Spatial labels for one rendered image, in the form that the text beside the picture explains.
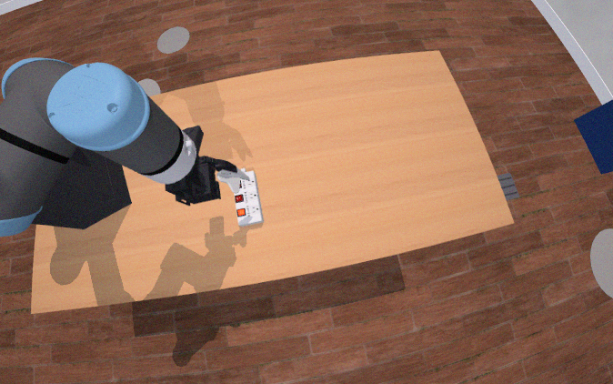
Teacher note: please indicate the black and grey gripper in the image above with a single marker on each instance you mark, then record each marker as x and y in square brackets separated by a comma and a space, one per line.
[203, 178]

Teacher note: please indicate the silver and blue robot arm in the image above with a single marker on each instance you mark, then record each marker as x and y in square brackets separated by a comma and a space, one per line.
[94, 106]

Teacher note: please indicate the white power strip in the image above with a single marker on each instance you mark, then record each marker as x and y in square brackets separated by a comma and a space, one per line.
[248, 205]

